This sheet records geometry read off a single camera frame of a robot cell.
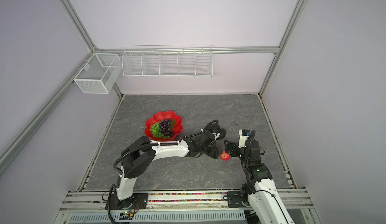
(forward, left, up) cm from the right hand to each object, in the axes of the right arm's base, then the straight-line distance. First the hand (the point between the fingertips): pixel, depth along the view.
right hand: (233, 142), depth 81 cm
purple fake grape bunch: (+14, +41, -5) cm, 43 cm away
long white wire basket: (+49, +39, +20) cm, 66 cm away
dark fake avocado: (+12, +4, -9) cm, 15 cm away
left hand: (-2, +8, -8) cm, 11 cm away
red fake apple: (-4, +4, -8) cm, 10 cm away
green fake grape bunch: (+12, +46, -5) cm, 48 cm away
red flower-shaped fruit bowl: (+17, +34, -11) cm, 39 cm away
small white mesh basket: (+42, +84, +15) cm, 95 cm away
